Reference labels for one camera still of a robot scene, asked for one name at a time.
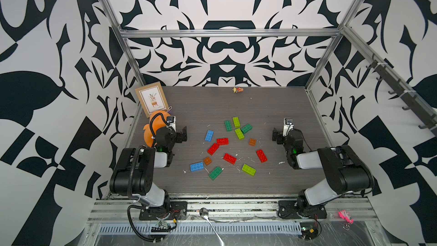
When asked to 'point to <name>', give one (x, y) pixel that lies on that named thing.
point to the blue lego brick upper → (209, 135)
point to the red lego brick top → (223, 141)
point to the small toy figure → (237, 89)
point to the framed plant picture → (152, 98)
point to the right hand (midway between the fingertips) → (283, 125)
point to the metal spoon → (204, 212)
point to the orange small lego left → (207, 160)
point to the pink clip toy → (344, 214)
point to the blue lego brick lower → (197, 166)
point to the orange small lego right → (252, 142)
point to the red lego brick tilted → (213, 148)
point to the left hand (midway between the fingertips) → (174, 124)
